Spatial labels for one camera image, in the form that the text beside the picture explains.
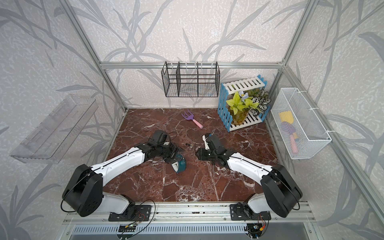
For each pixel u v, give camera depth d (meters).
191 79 1.05
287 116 0.86
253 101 0.89
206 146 0.69
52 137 0.67
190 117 1.15
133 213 0.71
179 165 0.83
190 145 0.99
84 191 0.42
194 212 0.75
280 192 0.42
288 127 0.82
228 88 0.94
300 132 0.63
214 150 0.65
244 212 0.67
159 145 0.68
